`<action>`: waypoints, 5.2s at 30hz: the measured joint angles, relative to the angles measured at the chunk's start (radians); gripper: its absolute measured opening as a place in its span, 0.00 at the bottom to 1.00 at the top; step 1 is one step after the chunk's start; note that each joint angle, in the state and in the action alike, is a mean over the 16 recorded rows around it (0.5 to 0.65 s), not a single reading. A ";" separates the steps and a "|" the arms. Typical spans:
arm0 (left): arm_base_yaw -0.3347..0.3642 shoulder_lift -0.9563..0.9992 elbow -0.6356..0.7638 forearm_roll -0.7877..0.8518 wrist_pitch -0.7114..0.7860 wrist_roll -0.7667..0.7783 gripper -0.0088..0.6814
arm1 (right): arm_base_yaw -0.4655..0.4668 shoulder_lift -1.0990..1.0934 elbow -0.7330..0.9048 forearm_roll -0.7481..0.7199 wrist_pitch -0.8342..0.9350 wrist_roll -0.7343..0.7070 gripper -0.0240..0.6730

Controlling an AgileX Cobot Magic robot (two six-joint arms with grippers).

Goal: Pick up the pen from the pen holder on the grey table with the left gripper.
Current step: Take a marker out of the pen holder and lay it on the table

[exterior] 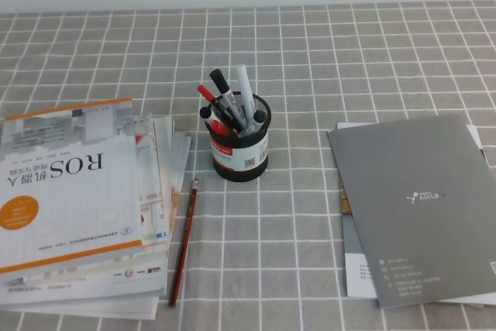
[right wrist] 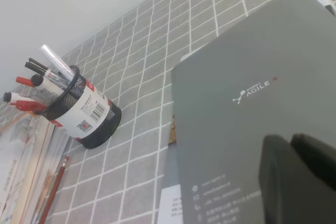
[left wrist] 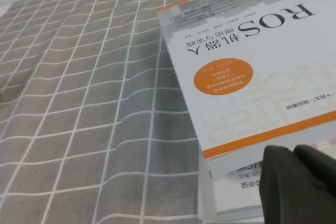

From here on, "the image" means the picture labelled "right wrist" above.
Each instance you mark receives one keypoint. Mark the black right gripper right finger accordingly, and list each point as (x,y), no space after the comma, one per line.
(318,156)

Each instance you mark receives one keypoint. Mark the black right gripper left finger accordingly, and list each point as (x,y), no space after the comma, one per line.
(290,191)

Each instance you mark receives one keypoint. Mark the red pencil with eraser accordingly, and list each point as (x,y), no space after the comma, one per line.
(49,192)

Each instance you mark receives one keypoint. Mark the white marker round black cap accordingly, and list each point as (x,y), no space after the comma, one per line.
(43,84)

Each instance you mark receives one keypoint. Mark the black mesh pen holder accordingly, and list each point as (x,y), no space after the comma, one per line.
(84,112)

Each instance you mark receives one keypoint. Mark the red pen upper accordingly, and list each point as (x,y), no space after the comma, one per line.
(24,81)

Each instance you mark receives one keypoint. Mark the grey Agilex brochure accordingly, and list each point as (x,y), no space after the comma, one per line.
(272,73)

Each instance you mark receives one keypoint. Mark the white booklet under brochure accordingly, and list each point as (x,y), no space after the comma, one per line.
(170,207)

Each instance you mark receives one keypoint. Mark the grey white grid tablecloth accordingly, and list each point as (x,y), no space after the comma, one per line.
(131,62)

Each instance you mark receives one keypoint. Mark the white lower book stack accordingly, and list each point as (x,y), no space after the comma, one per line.
(47,172)

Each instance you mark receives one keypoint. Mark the silver grey marker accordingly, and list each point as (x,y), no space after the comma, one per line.
(58,62)

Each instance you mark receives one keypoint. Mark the red marker low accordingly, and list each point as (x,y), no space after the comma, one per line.
(25,105)

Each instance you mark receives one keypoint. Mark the white marker small black cap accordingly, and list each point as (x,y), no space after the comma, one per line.
(12,97)

